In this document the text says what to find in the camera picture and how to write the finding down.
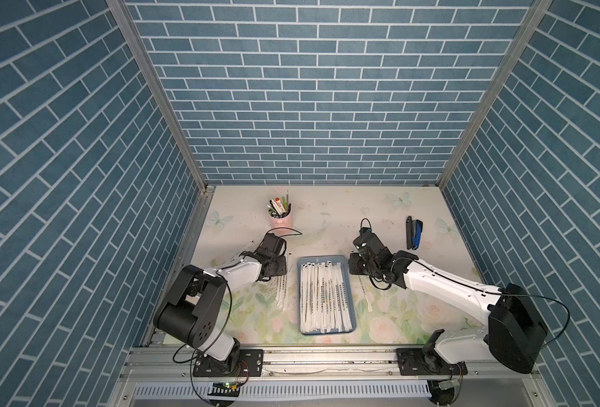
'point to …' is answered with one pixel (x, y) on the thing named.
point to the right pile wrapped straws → (369, 309)
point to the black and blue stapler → (413, 231)
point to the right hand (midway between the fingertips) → (351, 262)
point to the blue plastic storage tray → (307, 259)
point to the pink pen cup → (281, 223)
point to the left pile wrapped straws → (282, 288)
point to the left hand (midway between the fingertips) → (284, 266)
